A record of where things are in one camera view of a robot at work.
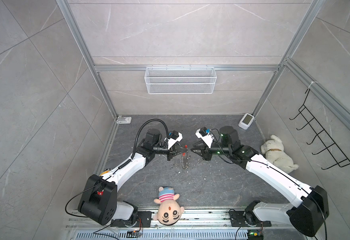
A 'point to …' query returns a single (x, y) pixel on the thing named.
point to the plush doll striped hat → (169, 211)
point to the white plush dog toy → (273, 148)
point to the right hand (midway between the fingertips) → (193, 145)
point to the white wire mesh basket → (178, 79)
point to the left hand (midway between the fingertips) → (186, 147)
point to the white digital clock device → (246, 121)
